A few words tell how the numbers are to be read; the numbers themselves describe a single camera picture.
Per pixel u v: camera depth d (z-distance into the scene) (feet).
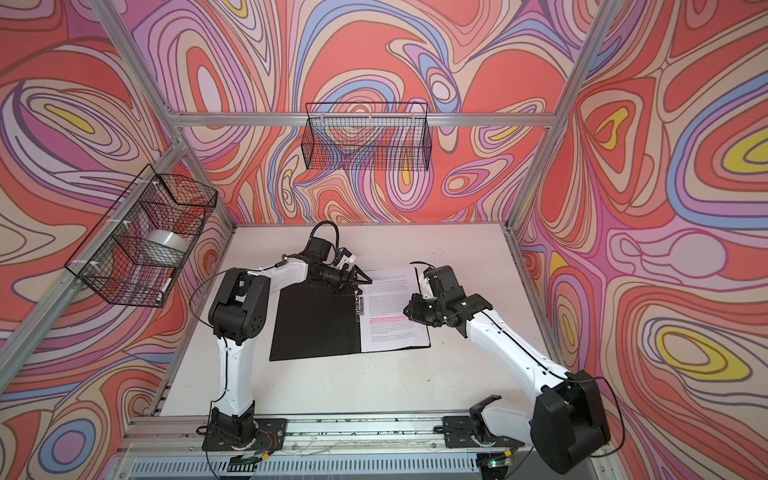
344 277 2.84
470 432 2.30
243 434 2.15
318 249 2.82
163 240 2.40
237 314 1.89
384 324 3.06
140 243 2.26
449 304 2.02
